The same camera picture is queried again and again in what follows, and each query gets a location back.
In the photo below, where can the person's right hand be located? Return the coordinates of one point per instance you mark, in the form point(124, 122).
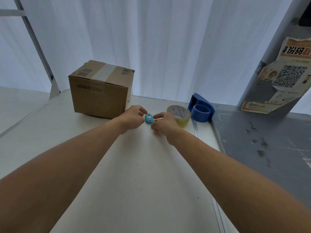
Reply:
point(168, 126)

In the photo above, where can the person's left hand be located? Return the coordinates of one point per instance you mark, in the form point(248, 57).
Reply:
point(133, 117)

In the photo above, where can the teal mini box cutter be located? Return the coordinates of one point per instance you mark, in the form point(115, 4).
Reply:
point(148, 120)

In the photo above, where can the yellowish tape roll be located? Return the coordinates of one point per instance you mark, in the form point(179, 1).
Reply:
point(184, 122)

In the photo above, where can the brown cardboard box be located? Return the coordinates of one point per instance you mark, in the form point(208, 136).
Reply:
point(97, 104)

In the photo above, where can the clear packing tape strip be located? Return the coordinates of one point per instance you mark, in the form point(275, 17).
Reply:
point(104, 71)

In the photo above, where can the person's left forearm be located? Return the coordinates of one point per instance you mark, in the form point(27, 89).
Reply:
point(48, 181)

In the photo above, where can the person's right forearm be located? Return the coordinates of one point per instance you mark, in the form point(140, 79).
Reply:
point(243, 191)

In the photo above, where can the blue tape dispenser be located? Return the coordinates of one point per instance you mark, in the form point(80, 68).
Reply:
point(201, 114)

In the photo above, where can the white curtain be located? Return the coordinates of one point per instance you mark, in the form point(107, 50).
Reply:
point(158, 46)

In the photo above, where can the grey metal shelving rack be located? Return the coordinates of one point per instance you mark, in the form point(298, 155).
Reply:
point(43, 60)

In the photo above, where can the grey metal scanner stand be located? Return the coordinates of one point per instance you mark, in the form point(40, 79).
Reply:
point(279, 167)

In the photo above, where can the torn orange paper poster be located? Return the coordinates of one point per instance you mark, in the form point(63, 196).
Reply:
point(286, 58)

